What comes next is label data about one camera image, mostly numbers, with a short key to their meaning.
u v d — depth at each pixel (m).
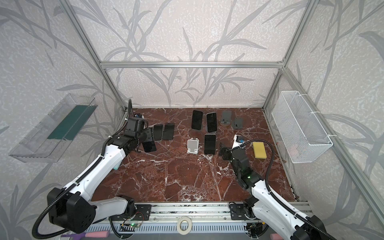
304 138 0.61
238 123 1.07
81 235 0.67
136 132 0.60
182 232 0.69
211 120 0.97
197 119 1.04
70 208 0.39
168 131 1.10
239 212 0.74
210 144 1.02
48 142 0.64
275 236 0.65
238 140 0.68
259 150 0.94
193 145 0.93
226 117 1.04
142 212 0.72
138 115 0.72
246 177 0.59
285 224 0.44
